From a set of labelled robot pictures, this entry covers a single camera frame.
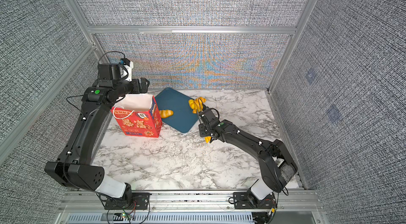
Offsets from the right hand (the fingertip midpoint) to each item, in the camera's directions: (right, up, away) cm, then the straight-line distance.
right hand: (203, 124), depth 87 cm
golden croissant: (-4, +11, +10) cm, 15 cm away
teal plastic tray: (-12, +2, +13) cm, 18 cm away
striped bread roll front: (-24, +5, +15) cm, 29 cm away
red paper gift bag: (-33, +5, -7) cm, 34 cm away
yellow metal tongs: (+2, -6, -7) cm, 10 cm away
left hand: (-28, +23, -13) cm, 39 cm away
